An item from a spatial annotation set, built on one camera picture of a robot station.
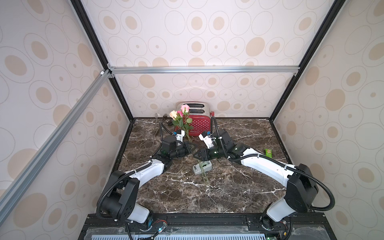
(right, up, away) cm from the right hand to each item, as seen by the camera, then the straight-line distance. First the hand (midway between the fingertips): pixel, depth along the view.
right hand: (201, 153), depth 80 cm
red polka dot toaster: (0, +25, +22) cm, 33 cm away
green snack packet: (+46, -3, +20) cm, 50 cm away
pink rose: (-12, +23, +8) cm, 27 cm away
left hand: (+1, +4, 0) cm, 5 cm away
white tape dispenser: (+3, -9, +10) cm, 14 cm away
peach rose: (-15, +21, +4) cm, 26 cm away
